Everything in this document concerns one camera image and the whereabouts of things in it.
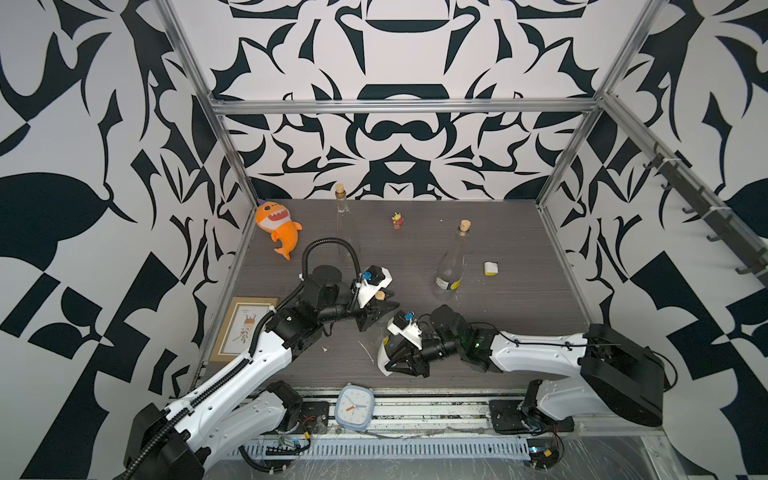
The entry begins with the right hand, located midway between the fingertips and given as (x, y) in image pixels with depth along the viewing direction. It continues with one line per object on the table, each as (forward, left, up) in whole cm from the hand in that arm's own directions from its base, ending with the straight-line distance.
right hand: (387, 360), depth 74 cm
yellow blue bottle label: (+31, -34, -8) cm, 47 cm away
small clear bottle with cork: (+5, 0, +10) cm, 11 cm away
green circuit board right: (-18, -36, -12) cm, 42 cm away
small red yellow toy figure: (+49, -4, -5) cm, 50 cm away
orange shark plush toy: (+47, +38, -2) cm, 61 cm away
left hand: (+12, -1, +12) cm, 17 cm away
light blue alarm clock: (-9, +8, -7) cm, 14 cm away
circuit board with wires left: (-17, +23, -6) cm, 29 cm away
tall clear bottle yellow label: (+25, -19, -3) cm, 32 cm away
